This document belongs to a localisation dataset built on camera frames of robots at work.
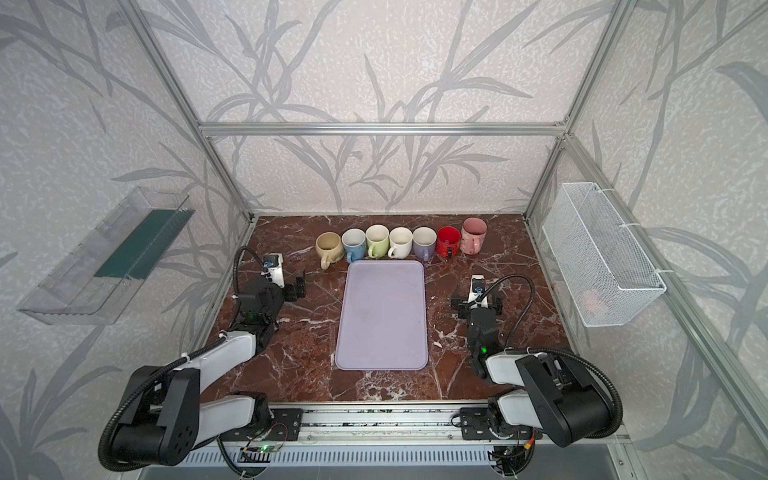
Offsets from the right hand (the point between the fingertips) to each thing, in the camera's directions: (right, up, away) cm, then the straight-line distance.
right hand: (478, 277), depth 88 cm
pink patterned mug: (+2, +13, +14) cm, 19 cm away
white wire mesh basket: (+20, +3, -26) cm, 33 cm away
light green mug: (-31, +12, +15) cm, 37 cm away
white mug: (-23, +12, +18) cm, 31 cm away
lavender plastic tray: (-29, -14, +4) cm, 32 cm away
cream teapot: (-49, +9, +17) cm, 52 cm away
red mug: (-6, +11, +20) cm, 24 cm away
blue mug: (-40, +11, +16) cm, 44 cm away
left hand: (-56, +5, 0) cm, 56 cm away
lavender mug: (-15, +11, +21) cm, 28 cm away
